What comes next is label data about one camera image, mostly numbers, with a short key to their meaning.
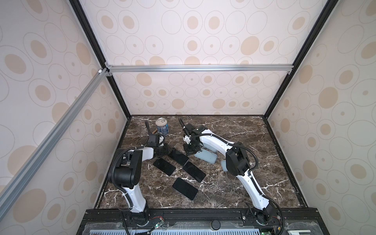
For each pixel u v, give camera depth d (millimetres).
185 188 832
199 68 901
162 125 1003
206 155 970
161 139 877
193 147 847
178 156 991
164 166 989
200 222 729
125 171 490
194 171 935
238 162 603
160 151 851
